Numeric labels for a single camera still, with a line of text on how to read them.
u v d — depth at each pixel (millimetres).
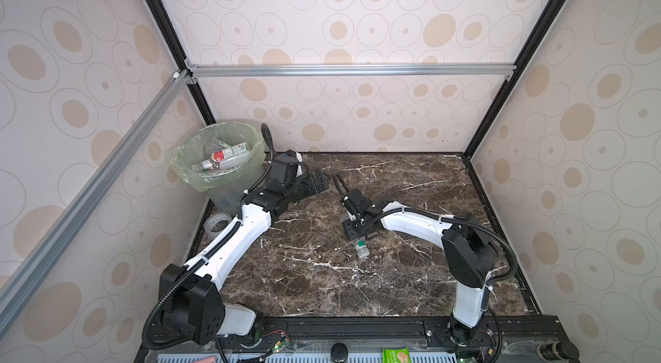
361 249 855
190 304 399
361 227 660
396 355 688
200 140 897
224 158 873
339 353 626
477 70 913
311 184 702
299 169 635
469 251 483
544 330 762
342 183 811
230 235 472
